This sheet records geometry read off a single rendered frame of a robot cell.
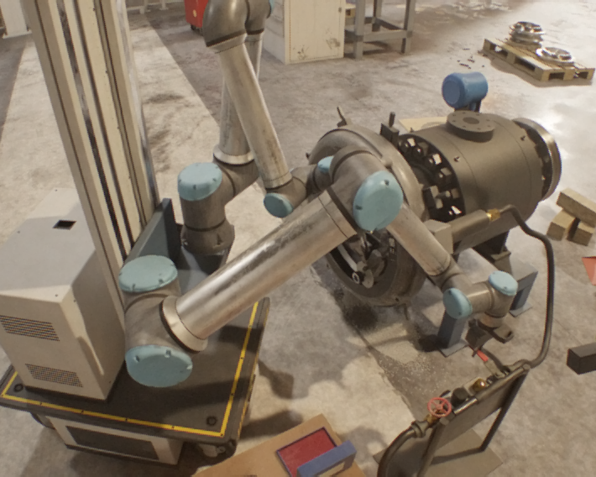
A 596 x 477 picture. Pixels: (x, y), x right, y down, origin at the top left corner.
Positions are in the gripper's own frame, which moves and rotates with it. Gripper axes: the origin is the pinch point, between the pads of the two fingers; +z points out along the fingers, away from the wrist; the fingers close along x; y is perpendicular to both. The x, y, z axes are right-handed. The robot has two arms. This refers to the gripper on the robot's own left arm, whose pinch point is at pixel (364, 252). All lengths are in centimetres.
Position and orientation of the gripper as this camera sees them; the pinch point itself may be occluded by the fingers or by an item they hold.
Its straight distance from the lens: 162.5
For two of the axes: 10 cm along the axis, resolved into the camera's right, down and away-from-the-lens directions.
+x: 2.9, -5.0, 8.2
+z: 3.6, 8.5, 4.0
